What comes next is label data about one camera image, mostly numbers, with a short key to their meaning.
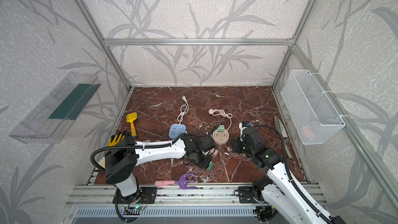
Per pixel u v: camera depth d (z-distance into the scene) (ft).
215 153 2.85
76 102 2.12
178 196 2.47
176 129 3.12
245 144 2.17
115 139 2.98
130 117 3.27
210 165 2.67
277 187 1.59
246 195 2.40
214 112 3.41
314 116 2.02
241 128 2.33
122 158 1.56
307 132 2.37
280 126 3.16
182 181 2.51
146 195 2.38
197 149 1.96
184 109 3.50
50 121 2.08
